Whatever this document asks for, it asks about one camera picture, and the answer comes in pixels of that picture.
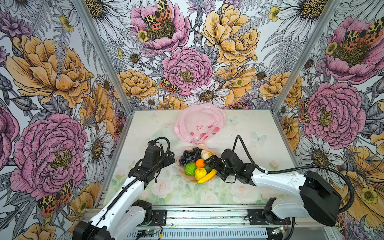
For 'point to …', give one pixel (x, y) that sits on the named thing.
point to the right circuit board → (276, 231)
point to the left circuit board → (146, 233)
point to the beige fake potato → (204, 154)
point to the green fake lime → (190, 168)
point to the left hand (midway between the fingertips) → (167, 161)
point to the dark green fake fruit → (208, 169)
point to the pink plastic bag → (199, 122)
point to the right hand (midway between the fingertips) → (208, 171)
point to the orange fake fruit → (200, 163)
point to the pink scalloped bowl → (203, 147)
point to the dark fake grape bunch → (190, 156)
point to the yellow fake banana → (208, 177)
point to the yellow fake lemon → (200, 173)
